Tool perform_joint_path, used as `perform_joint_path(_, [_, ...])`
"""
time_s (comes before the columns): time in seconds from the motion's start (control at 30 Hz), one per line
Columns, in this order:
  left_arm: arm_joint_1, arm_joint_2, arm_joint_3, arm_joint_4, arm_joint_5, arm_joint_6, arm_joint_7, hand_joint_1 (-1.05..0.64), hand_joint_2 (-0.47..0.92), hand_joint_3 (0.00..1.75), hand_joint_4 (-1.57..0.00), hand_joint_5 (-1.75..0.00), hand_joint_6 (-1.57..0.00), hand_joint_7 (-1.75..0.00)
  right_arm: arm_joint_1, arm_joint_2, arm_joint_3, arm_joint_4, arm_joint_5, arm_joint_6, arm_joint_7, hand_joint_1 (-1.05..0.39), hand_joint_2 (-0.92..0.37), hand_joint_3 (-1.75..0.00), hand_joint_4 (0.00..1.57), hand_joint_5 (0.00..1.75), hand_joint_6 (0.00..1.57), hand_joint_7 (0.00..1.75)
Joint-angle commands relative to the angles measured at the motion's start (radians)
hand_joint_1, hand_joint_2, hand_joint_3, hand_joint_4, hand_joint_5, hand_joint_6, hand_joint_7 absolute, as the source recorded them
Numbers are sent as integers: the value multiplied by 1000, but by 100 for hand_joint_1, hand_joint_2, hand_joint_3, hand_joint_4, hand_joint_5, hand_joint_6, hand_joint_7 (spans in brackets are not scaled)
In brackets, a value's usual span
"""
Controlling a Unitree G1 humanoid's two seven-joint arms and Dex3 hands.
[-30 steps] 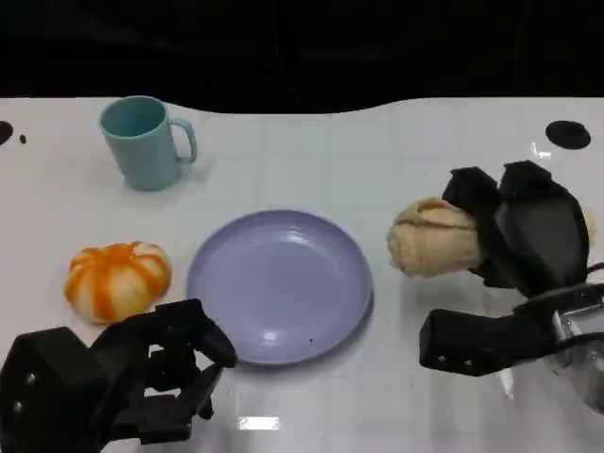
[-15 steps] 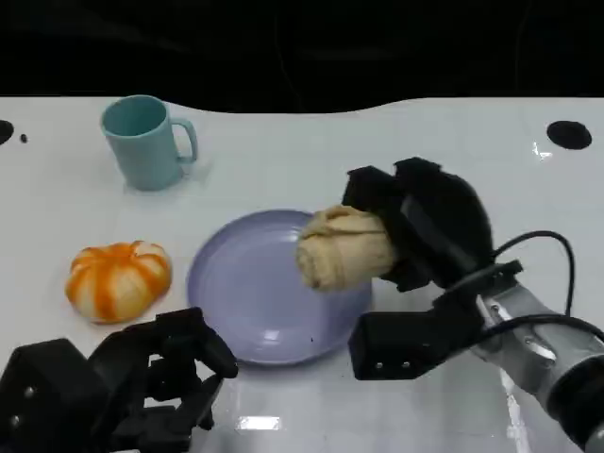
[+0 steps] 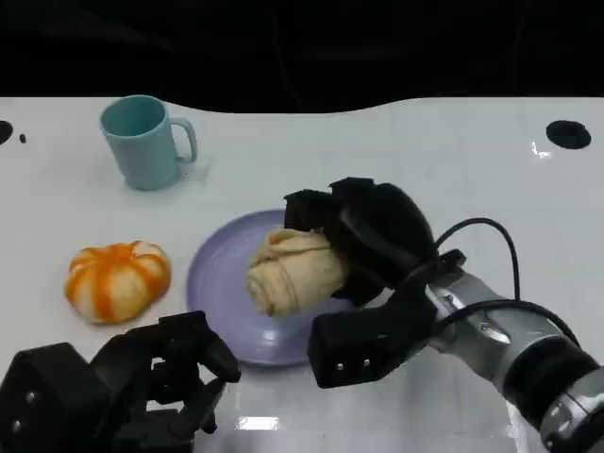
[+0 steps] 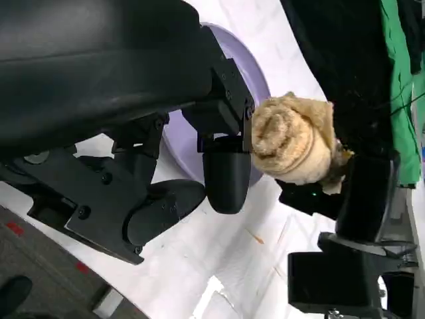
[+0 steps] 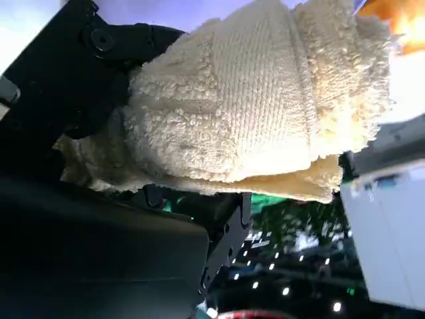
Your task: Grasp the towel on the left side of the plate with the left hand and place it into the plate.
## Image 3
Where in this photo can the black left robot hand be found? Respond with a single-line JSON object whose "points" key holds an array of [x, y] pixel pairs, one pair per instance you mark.
{"points": [[160, 377]]}

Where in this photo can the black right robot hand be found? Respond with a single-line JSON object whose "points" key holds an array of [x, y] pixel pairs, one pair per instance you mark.
{"points": [[382, 236]]}

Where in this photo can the beige towel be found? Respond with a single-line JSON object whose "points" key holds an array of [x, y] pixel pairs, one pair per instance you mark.
{"points": [[297, 273]]}

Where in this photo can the lilac plate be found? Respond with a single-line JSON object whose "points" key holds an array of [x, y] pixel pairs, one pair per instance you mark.
{"points": [[222, 292]]}

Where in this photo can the black backdrop cloth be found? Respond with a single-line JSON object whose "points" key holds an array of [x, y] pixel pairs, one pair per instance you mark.
{"points": [[302, 47]]}

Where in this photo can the pale green mug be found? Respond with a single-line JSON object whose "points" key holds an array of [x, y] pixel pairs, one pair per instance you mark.
{"points": [[141, 151]]}

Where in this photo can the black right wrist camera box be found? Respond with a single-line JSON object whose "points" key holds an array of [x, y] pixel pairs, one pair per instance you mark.
{"points": [[358, 340]]}

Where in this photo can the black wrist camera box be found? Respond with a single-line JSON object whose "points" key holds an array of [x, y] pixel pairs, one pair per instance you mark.
{"points": [[358, 340], [47, 396]]}

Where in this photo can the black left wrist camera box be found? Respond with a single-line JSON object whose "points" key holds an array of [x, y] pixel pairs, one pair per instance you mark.
{"points": [[47, 396]]}

